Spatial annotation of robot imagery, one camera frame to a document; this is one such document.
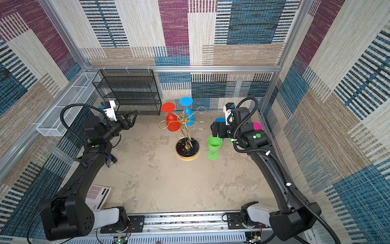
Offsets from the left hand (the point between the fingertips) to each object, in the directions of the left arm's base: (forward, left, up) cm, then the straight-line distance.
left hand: (134, 109), depth 74 cm
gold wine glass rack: (-2, -24, -33) cm, 41 cm away
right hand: (-8, -41, -5) cm, 42 cm away
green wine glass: (-3, -40, -26) cm, 48 cm away
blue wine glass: (+10, -25, -5) cm, 27 cm away
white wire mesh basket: (+15, +35, -2) cm, 38 cm away
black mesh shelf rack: (+36, +16, -16) cm, 42 cm away
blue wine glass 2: (+9, -44, -18) cm, 49 cm away
